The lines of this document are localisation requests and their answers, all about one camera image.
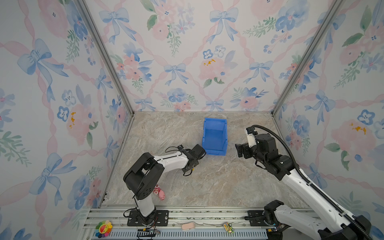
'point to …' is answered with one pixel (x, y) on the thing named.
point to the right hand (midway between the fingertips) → (246, 141)
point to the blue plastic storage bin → (214, 136)
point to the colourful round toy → (103, 229)
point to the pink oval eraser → (188, 226)
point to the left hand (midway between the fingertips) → (193, 163)
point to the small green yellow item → (228, 228)
